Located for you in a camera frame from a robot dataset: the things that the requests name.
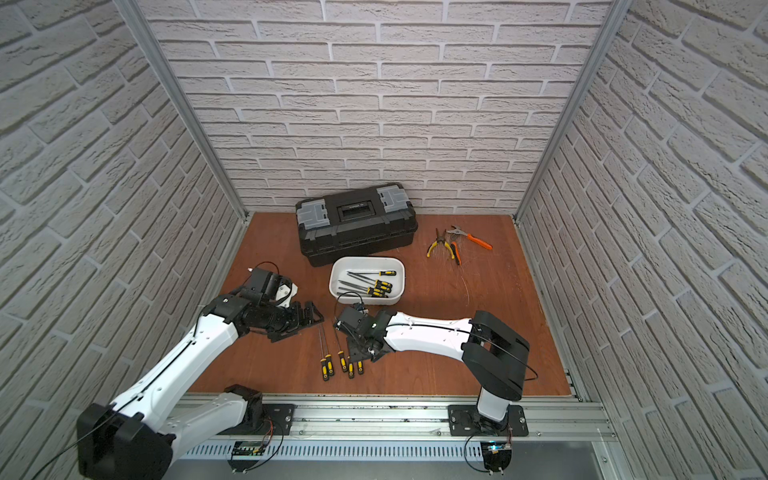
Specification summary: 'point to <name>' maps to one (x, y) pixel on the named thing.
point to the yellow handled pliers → (440, 239)
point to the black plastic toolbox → (354, 223)
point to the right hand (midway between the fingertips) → (361, 350)
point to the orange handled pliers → (471, 237)
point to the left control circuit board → (243, 453)
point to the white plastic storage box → (392, 296)
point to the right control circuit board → (496, 455)
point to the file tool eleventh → (365, 288)
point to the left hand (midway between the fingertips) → (315, 319)
